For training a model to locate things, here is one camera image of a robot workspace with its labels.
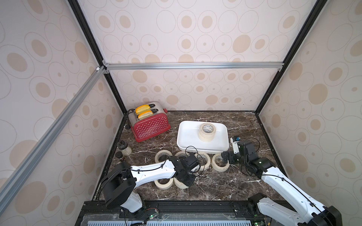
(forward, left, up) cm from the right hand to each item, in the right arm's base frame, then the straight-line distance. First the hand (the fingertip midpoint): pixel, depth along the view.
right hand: (228, 154), depth 82 cm
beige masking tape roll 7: (-17, +27, -6) cm, 33 cm away
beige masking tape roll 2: (+24, +10, -10) cm, 28 cm away
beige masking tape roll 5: (-17, +37, -10) cm, 42 cm away
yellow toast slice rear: (+25, +55, +11) cm, 62 cm away
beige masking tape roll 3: (+3, +28, -7) cm, 29 cm away
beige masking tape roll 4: (0, +14, -11) cm, 17 cm away
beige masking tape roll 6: (-5, +4, -10) cm, 12 cm away
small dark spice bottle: (-2, +66, -1) cm, 66 cm away
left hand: (-15, +20, -7) cm, 26 cm away
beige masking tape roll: (+3, +41, -10) cm, 42 cm away
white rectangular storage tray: (+17, +24, -11) cm, 32 cm away
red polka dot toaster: (+19, +46, +2) cm, 50 cm away
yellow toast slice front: (+20, +52, +11) cm, 57 cm away
